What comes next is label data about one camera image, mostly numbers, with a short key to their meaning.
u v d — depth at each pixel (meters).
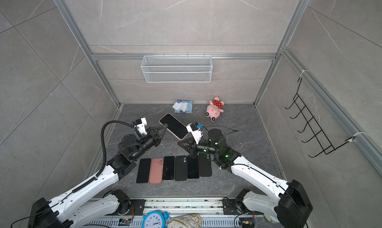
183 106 1.11
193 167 0.86
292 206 0.39
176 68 1.00
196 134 0.61
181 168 0.86
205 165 0.88
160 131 0.66
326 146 0.58
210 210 0.73
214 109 1.07
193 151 0.60
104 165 0.52
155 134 0.61
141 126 0.66
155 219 0.69
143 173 0.85
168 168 0.90
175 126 0.71
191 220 0.67
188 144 0.64
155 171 0.86
